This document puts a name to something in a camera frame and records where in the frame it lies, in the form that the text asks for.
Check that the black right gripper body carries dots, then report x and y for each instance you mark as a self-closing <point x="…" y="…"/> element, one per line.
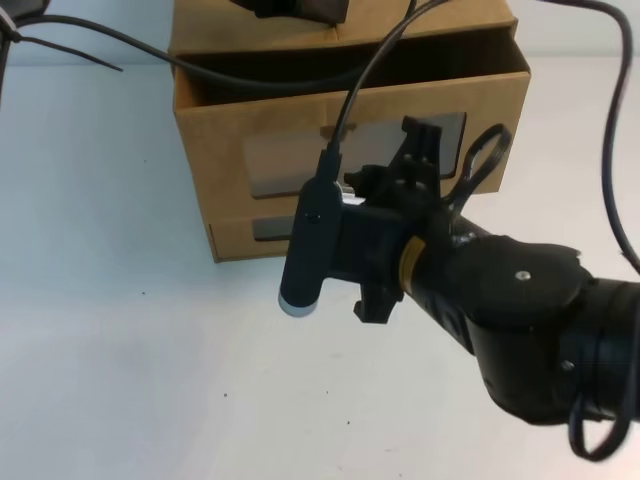
<point x="397" y="241"/>

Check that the white drawer handle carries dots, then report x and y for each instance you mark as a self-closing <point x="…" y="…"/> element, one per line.
<point x="348" y="196"/>

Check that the brown cardboard drawer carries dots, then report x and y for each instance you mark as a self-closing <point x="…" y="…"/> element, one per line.
<point x="250" y="153"/>

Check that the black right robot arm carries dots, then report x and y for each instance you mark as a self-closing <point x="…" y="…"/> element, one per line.
<point x="553" y="342"/>

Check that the lower brown cardboard shoebox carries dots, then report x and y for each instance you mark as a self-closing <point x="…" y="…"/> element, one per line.
<point x="230" y="225"/>

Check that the upper brown cardboard shoebox shell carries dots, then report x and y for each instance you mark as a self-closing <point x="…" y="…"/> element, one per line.
<point x="205" y="27"/>

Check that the black cylindrical wrist camera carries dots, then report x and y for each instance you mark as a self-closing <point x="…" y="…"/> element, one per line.
<point x="314" y="237"/>

